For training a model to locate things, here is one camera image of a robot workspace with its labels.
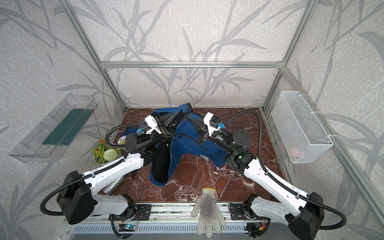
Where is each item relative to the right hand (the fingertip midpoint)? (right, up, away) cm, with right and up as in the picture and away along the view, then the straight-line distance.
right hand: (191, 111), depth 55 cm
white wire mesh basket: (+45, -10, +6) cm, 47 cm away
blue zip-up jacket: (-9, -16, +5) cm, 19 cm away
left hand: (-3, +1, -4) cm, 5 cm away
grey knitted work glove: (+8, -50, +18) cm, 53 cm away
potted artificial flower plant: (-48, -21, +23) cm, 57 cm away
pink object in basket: (+50, -19, +18) cm, 56 cm away
